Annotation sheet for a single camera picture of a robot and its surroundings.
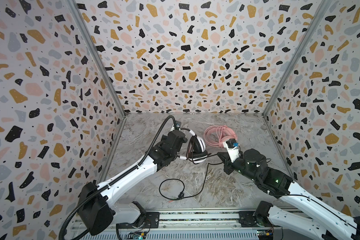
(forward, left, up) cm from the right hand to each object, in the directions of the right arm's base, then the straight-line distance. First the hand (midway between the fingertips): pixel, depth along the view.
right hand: (217, 151), depth 67 cm
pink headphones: (+25, -5, -22) cm, 34 cm away
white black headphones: (+3, +9, -7) cm, 12 cm away
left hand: (+12, +22, -3) cm, 25 cm away
